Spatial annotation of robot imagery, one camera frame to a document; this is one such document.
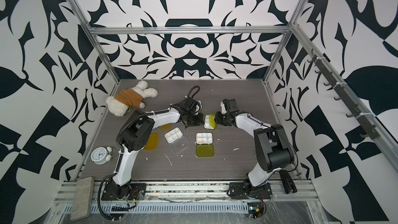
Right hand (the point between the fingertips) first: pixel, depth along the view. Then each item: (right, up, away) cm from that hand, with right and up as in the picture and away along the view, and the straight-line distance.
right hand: (215, 116), depth 95 cm
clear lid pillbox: (-22, -14, -5) cm, 27 cm away
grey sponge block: (-61, -35, -25) cm, 75 cm away
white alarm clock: (-61, -19, -13) cm, 65 cm away
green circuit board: (+16, -39, -24) cm, 48 cm away
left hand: (-6, -3, +2) cm, 7 cm away
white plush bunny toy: (-59, +7, +2) cm, 59 cm away
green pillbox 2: (-7, -15, -5) cm, 17 cm away
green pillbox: (-4, -3, -1) cm, 5 cm away
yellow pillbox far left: (-24, -1, -26) cm, 36 cm away
